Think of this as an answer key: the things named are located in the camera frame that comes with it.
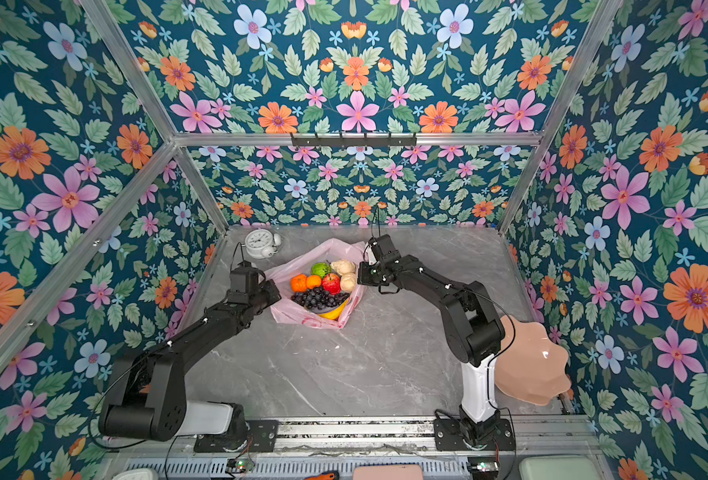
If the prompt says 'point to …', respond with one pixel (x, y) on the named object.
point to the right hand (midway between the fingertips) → (358, 273)
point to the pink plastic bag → (282, 271)
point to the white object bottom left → (137, 474)
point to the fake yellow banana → (335, 314)
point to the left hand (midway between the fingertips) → (279, 279)
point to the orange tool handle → (322, 476)
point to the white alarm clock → (261, 243)
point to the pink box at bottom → (388, 472)
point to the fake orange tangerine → (298, 283)
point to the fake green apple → (321, 269)
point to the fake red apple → (332, 283)
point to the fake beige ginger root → (345, 268)
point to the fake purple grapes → (318, 298)
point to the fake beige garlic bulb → (348, 281)
